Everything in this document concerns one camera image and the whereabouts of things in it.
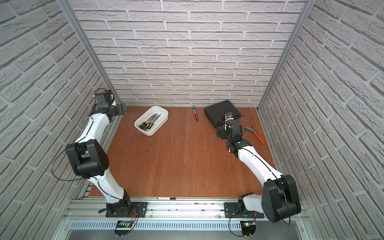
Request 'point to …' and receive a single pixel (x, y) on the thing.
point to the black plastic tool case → (216, 113)
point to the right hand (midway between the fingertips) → (229, 126)
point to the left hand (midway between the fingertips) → (118, 103)
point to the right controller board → (248, 227)
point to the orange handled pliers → (251, 129)
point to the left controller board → (123, 227)
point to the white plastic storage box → (143, 120)
